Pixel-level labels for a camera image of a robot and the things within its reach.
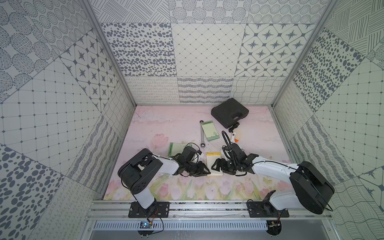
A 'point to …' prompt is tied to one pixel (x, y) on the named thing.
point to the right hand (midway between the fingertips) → (217, 171)
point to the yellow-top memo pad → (211, 157)
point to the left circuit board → (145, 224)
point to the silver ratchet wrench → (202, 144)
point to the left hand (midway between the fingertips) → (213, 177)
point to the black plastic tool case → (229, 112)
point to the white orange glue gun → (233, 139)
